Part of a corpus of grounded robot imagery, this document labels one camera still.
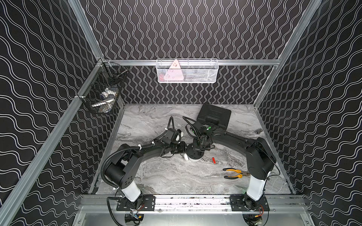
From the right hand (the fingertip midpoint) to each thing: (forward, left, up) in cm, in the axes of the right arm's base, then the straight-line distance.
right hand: (196, 149), depth 89 cm
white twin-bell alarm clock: (-4, +1, -1) cm, 4 cm away
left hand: (0, +5, +1) cm, 5 cm away
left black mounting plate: (-29, +27, -6) cm, 41 cm away
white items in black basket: (+21, +54, +24) cm, 63 cm away
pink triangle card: (+37, +14, +29) cm, 50 cm away
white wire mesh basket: (+51, -4, +24) cm, 56 cm away
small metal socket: (+17, -47, -4) cm, 50 cm away
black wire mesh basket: (+41, +61, +27) cm, 78 cm away
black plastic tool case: (+29, -14, +1) cm, 32 cm away
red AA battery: (-5, -12, -6) cm, 14 cm away
